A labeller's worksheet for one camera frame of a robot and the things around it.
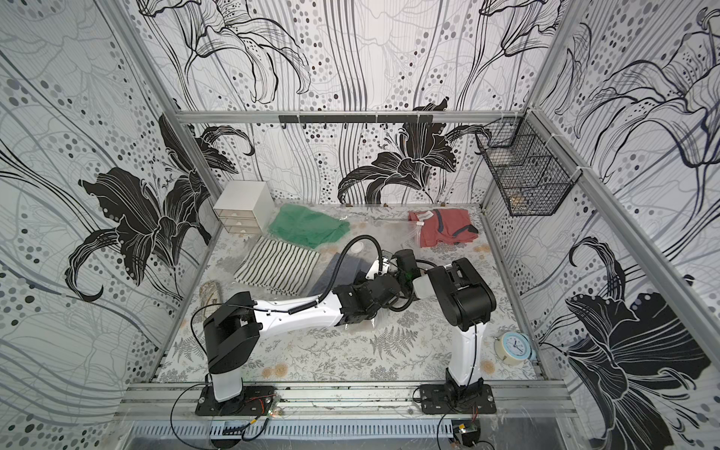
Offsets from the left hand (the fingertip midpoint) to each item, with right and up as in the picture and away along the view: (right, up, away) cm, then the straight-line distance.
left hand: (376, 274), depth 85 cm
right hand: (-3, -2, +11) cm, 12 cm away
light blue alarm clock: (+38, -19, -8) cm, 44 cm away
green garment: (-27, +15, +22) cm, 38 cm away
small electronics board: (+24, -38, -15) cm, 47 cm away
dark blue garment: (-10, -2, +10) cm, 14 cm away
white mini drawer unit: (-48, +22, +16) cm, 55 cm away
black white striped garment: (-34, 0, +13) cm, 36 cm away
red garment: (+28, +15, +23) cm, 39 cm away
